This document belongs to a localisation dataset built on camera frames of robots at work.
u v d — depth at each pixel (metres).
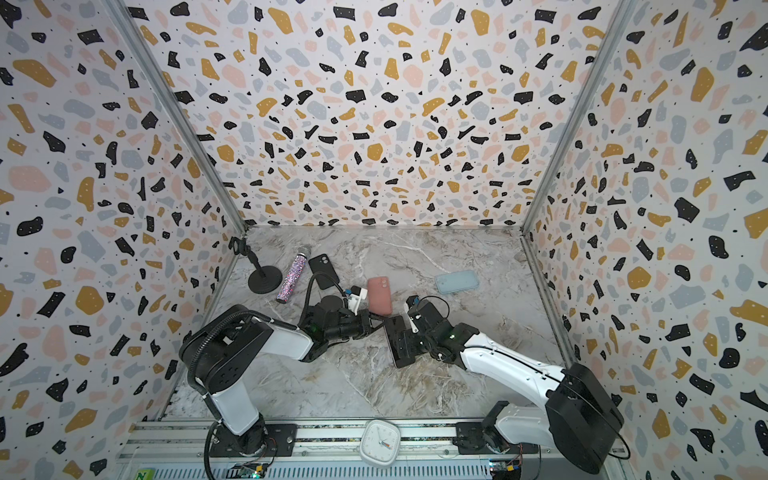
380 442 0.71
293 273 1.03
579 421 0.41
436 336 0.63
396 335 0.88
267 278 1.06
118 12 0.68
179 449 0.73
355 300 0.86
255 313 0.53
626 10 0.70
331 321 0.73
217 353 0.48
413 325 0.75
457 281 1.08
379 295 1.04
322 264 1.11
